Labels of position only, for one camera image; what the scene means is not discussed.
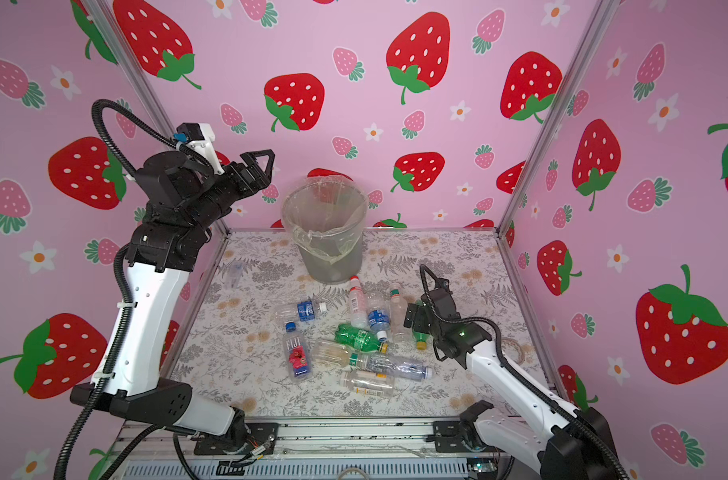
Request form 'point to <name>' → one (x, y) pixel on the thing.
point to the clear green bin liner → (324, 215)
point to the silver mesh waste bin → (317, 270)
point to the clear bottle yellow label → (330, 354)
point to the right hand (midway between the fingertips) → (420, 311)
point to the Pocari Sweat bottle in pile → (379, 311)
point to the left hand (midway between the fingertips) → (261, 156)
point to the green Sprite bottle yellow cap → (360, 340)
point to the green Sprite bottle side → (421, 339)
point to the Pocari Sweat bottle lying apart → (299, 311)
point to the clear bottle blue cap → (392, 366)
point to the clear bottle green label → (398, 333)
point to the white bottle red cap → (357, 304)
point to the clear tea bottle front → (368, 383)
